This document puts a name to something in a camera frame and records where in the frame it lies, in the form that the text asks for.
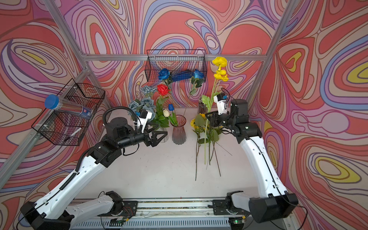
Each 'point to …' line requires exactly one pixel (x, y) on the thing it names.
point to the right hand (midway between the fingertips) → (206, 118)
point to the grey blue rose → (146, 103)
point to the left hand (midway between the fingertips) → (164, 129)
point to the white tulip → (166, 113)
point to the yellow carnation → (209, 137)
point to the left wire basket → (57, 127)
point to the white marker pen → (73, 134)
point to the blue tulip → (171, 107)
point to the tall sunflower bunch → (199, 121)
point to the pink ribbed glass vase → (178, 134)
